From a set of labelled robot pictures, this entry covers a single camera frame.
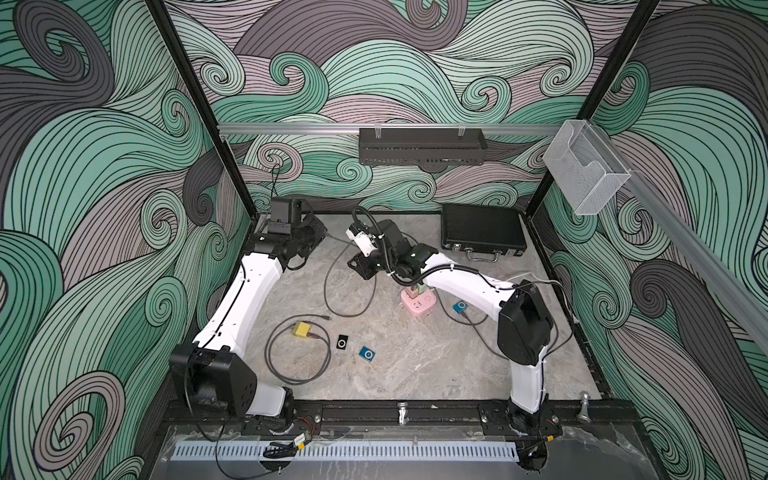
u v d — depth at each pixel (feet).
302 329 2.87
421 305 2.98
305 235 2.20
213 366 1.33
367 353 2.73
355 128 3.09
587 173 2.49
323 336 2.87
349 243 2.71
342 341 2.81
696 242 1.94
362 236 2.43
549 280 3.37
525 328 1.59
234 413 1.37
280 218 1.93
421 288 2.04
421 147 3.22
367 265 2.41
